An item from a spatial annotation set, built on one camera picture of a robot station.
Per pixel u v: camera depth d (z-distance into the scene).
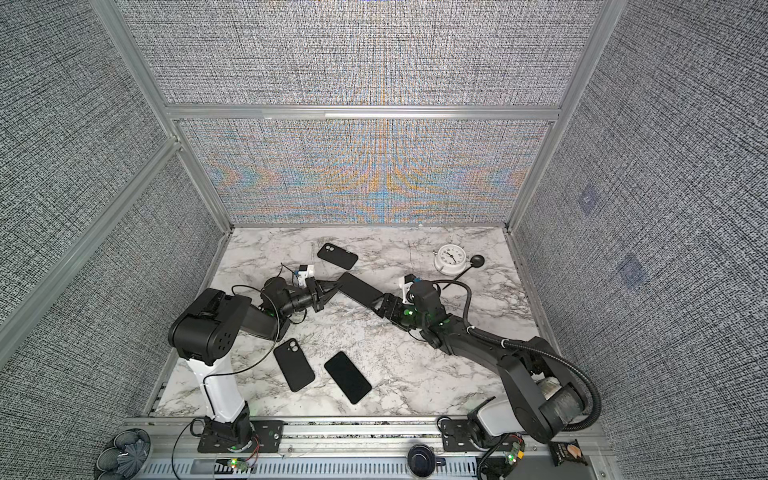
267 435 0.73
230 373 0.52
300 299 0.82
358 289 0.90
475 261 1.06
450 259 1.04
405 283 0.81
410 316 0.74
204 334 0.52
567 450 0.70
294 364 0.86
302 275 0.90
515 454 0.69
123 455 0.69
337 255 1.11
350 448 0.73
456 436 0.73
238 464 0.70
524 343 0.48
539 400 0.43
